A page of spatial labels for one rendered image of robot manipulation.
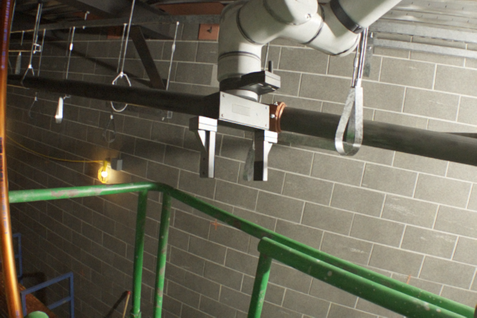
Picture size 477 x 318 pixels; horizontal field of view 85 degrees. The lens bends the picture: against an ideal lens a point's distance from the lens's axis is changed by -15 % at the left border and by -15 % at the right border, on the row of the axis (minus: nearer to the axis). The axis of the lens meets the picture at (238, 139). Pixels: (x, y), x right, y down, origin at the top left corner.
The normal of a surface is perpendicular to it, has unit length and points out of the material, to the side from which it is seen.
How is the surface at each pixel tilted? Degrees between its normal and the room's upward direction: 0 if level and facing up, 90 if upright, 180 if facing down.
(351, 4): 111
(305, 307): 90
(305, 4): 77
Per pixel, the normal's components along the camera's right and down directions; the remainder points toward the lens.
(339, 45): 0.19, 0.91
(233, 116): 0.68, -0.10
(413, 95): -0.41, 0.04
